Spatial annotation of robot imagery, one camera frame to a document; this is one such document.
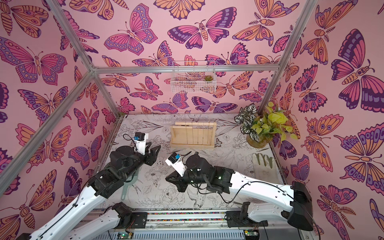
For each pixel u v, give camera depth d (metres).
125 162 0.51
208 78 0.93
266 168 0.90
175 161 0.56
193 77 0.96
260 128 0.82
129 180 0.57
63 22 0.73
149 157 0.60
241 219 0.64
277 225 0.72
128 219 0.66
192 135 1.36
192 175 0.54
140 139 0.57
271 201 0.43
